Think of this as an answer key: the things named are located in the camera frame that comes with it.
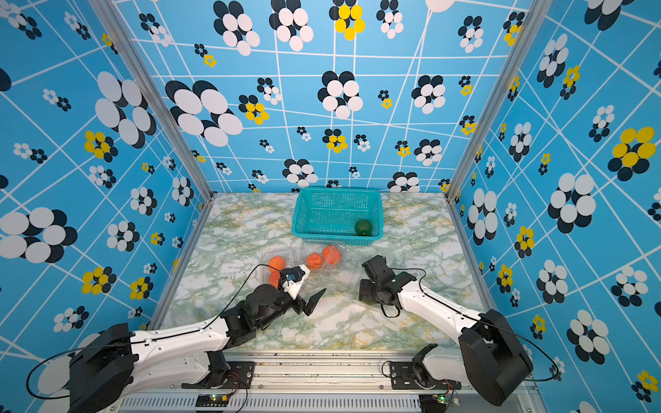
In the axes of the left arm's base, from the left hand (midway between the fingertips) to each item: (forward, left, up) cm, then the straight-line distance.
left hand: (317, 277), depth 77 cm
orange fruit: (+11, +16, -10) cm, 22 cm away
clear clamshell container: (+20, +5, -14) cm, 25 cm away
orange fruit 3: (+12, +2, -11) cm, 16 cm away
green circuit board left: (-29, +29, -19) cm, 45 cm away
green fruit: (+27, -16, -11) cm, 33 cm away
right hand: (+1, -18, -12) cm, 22 cm away
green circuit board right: (-29, -33, -17) cm, 47 cm away
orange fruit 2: (+12, -4, -7) cm, 14 cm away
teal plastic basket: (+37, -2, -15) cm, 40 cm away
